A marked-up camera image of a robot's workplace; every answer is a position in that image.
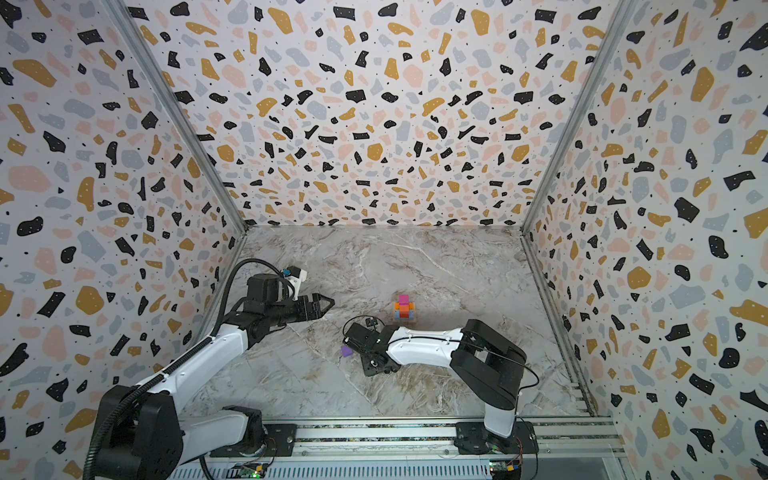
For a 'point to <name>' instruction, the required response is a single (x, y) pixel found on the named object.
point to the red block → (404, 314)
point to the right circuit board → (505, 468)
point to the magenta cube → (404, 299)
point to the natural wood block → (414, 320)
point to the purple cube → (346, 351)
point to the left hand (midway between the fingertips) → (323, 300)
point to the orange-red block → (404, 308)
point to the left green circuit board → (247, 470)
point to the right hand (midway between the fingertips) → (368, 361)
